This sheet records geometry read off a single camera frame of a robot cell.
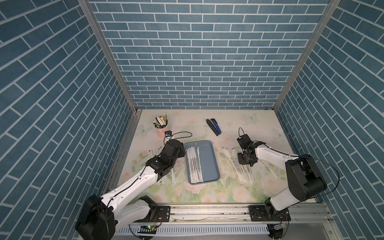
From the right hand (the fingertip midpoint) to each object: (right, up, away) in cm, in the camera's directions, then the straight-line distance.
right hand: (244, 160), depth 93 cm
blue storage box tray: (-22, -5, -5) cm, 23 cm away
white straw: (-28, -5, -5) cm, 29 cm away
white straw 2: (-31, -5, -6) cm, 32 cm away
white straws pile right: (-2, -5, -6) cm, 8 cm away
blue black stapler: (-18, +21, +15) cm, 32 cm away
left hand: (-37, +11, -10) cm, 40 cm away
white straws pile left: (-41, -5, -4) cm, 42 cm away
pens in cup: (-54, +25, +7) cm, 60 cm away
